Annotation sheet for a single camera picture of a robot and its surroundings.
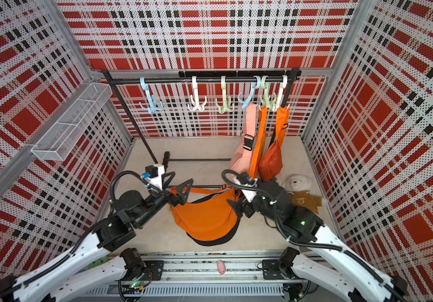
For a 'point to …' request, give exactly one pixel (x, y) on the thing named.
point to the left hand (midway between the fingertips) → (187, 177)
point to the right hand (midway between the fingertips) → (241, 191)
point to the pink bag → (241, 160)
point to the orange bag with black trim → (211, 220)
